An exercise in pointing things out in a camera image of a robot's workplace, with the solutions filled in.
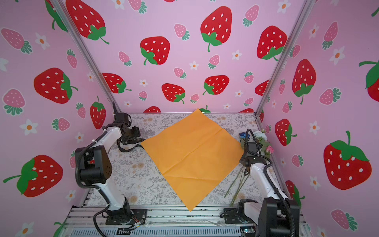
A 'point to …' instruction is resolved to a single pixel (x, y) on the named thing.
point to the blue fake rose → (243, 135)
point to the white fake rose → (260, 135)
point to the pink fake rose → (269, 149)
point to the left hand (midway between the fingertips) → (135, 133)
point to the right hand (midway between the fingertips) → (250, 159)
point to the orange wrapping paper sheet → (195, 154)
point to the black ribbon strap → (135, 140)
